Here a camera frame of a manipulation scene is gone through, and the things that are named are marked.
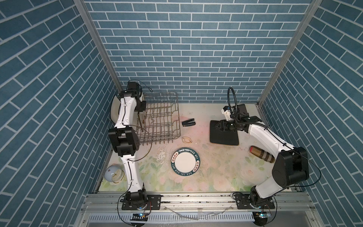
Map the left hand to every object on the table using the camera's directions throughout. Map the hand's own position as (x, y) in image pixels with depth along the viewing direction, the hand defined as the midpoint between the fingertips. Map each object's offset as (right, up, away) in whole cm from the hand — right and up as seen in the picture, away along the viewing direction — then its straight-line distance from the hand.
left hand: (144, 107), depth 94 cm
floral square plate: (-3, -7, +6) cm, 10 cm away
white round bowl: (-11, -37, -18) cm, 43 cm away
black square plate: (+54, -21, +5) cm, 58 cm away
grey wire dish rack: (+7, -10, +14) cm, 18 cm away
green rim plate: (+28, -34, -9) cm, 45 cm away
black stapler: (+31, -11, +11) cm, 34 cm away
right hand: (+50, -12, -6) cm, 52 cm away
